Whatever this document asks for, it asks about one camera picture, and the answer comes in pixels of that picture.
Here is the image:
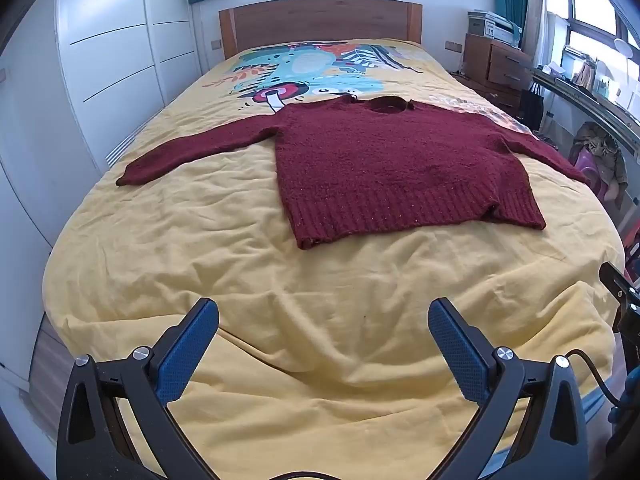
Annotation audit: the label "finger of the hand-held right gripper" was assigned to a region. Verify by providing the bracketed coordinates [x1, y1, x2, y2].
[599, 261, 640, 347]

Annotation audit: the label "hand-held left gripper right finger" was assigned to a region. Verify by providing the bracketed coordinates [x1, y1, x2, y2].
[427, 297, 590, 480]

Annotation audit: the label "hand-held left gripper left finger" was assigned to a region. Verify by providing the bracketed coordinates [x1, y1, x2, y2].
[56, 297, 221, 480]

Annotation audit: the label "dark red knit sweater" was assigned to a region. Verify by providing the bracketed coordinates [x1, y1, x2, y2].
[116, 95, 591, 251]

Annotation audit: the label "pink plastic chair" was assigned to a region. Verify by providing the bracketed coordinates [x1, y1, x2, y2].
[575, 147, 623, 201]

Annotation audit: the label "beige jacket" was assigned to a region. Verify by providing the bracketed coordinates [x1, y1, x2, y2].
[572, 122, 628, 196]

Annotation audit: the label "grey desk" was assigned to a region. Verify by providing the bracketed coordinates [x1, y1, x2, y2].
[530, 62, 640, 156]

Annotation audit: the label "black bag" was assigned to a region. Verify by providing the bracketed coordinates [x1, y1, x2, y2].
[519, 82, 546, 131]

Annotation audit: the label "wooden chest of drawers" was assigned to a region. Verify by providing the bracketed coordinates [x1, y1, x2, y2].
[462, 34, 533, 116]

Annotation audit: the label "window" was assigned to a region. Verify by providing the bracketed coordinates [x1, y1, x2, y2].
[545, 0, 640, 111]

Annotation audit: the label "white printer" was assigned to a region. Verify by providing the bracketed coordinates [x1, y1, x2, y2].
[467, 10, 523, 50]

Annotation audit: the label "white wardrobe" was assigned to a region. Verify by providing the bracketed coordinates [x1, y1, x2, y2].
[0, 0, 206, 386]

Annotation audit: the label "wooden headboard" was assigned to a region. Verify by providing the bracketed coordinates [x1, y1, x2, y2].
[219, 2, 423, 60]

